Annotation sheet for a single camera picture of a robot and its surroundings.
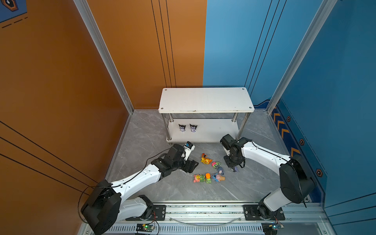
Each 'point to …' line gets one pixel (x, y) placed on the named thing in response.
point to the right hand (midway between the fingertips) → (231, 163)
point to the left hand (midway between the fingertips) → (194, 158)
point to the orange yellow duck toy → (204, 159)
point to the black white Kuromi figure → (182, 128)
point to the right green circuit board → (271, 228)
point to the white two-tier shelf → (204, 114)
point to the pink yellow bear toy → (196, 178)
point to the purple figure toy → (236, 169)
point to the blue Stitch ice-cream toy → (217, 177)
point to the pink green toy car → (215, 164)
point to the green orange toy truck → (208, 178)
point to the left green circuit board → (145, 227)
